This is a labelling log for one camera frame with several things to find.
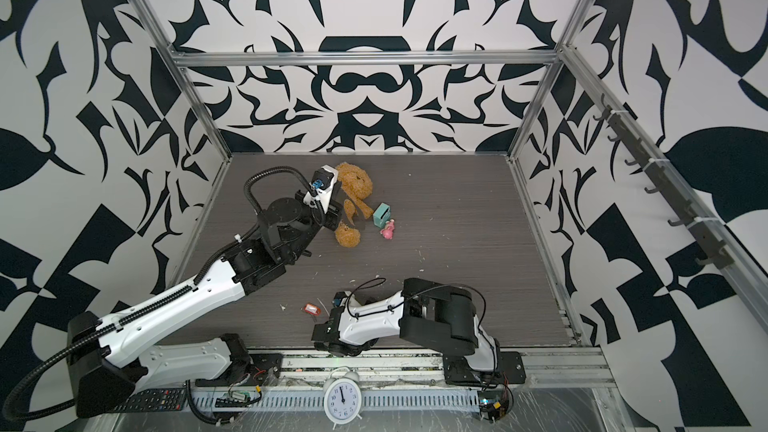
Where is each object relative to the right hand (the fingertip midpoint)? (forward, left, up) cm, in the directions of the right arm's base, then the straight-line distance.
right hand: (384, 313), depth 84 cm
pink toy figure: (+24, -1, +3) cm, 24 cm away
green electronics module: (-20, -26, -1) cm, 33 cm away
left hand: (+19, +10, +36) cm, 42 cm away
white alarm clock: (-19, +9, +4) cm, 22 cm away
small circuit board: (-19, +36, -1) cm, 41 cm away
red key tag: (+1, +20, +2) cm, 20 cm away
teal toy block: (+28, +1, +6) cm, 29 cm away
